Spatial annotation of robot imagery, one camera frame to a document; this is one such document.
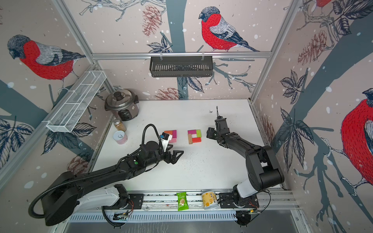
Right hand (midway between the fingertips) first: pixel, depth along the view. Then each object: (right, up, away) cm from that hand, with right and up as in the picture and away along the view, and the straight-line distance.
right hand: (211, 130), depth 95 cm
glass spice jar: (-62, +4, 0) cm, 63 cm away
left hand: (-20, -7, -17) cm, 27 cm away
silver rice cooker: (-60, +19, -1) cm, 62 cm away
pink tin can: (-60, -4, -2) cm, 60 cm away
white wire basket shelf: (-77, +8, -25) cm, 82 cm away
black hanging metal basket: (-21, +46, +11) cm, 52 cm away
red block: (-10, -7, +3) cm, 13 cm away
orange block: (-29, -2, +6) cm, 29 cm away
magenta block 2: (-13, -2, +6) cm, 15 cm away
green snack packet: (-18, -34, -22) cm, 44 cm away
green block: (-8, -3, +6) cm, 11 cm away
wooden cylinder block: (-15, -6, +3) cm, 16 cm away
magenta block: (-26, -3, +6) cm, 27 cm away
